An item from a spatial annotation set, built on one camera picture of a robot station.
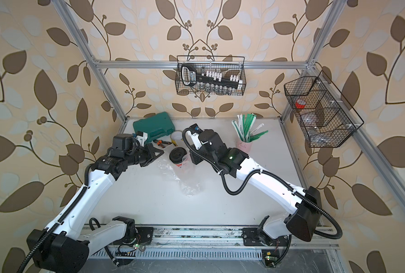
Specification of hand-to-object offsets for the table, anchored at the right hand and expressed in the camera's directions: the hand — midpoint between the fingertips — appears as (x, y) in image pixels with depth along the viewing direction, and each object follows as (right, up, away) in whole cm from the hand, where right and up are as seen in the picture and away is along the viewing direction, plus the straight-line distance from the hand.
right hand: (190, 147), depth 73 cm
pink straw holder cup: (+28, -1, +23) cm, 37 cm away
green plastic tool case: (-28, +11, +40) cm, 49 cm away
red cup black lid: (-7, -4, +6) cm, 10 cm away
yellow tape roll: (-14, +5, +37) cm, 40 cm away
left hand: (-13, -1, +2) cm, 13 cm away
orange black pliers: (-24, 0, +34) cm, 42 cm away
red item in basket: (+52, +20, +9) cm, 56 cm away
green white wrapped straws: (+28, +10, +23) cm, 37 cm away
